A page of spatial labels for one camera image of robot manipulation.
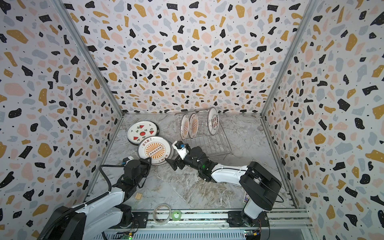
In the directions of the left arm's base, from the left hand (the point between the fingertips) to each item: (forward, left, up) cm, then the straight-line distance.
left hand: (152, 154), depth 86 cm
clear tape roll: (-32, -6, -10) cm, 34 cm away
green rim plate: (+28, -37, -3) cm, 47 cm away
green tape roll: (-27, -15, -11) cm, 33 cm away
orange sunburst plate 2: (+24, -23, -3) cm, 33 cm away
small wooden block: (-20, +6, -10) cm, 23 cm away
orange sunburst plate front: (+24, -17, -4) cm, 30 cm away
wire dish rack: (+22, -31, -7) cm, 39 cm away
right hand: (-3, -11, +9) cm, 15 cm away
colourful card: (-22, -52, -9) cm, 57 cm away
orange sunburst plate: (+7, -1, -4) cm, 8 cm away
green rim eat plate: (-2, -6, -5) cm, 8 cm away
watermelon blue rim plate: (+25, +15, -8) cm, 30 cm away
